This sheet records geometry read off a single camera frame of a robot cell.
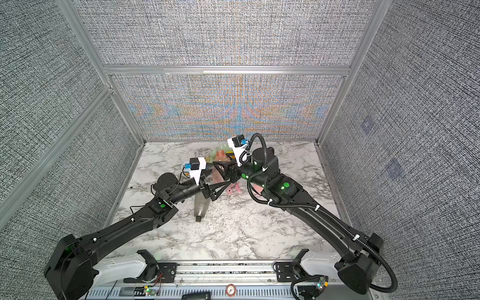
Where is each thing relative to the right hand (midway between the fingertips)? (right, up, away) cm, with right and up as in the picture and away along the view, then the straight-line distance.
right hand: (219, 155), depth 62 cm
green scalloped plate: (-2, +6, +47) cm, 48 cm away
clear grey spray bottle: (-11, -23, +24) cm, 35 cm away
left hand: (+3, -6, +3) cm, 8 cm away
